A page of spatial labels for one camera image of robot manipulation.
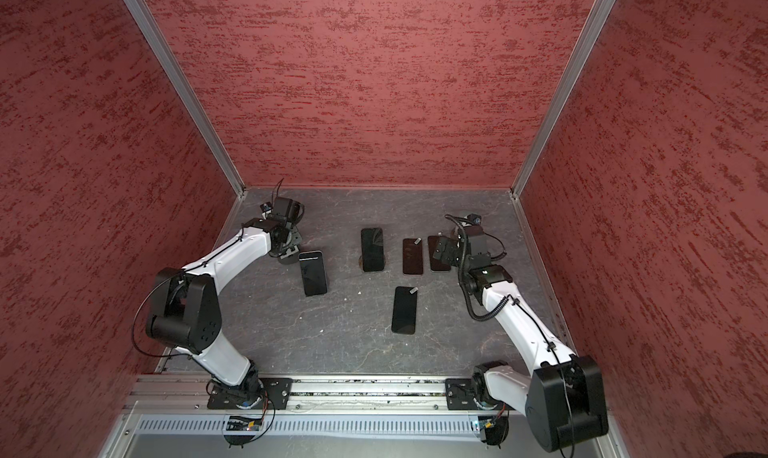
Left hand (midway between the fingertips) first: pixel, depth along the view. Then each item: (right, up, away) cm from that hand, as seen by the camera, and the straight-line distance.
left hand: (287, 243), depth 92 cm
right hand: (+50, -1, -7) cm, 51 cm away
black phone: (+27, -1, +1) cm, 27 cm away
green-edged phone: (+7, -10, +6) cm, 14 cm away
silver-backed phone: (+37, -21, -2) cm, 43 cm away
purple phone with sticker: (+40, -5, +8) cm, 42 cm away
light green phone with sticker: (+45, -4, -13) cm, 47 cm away
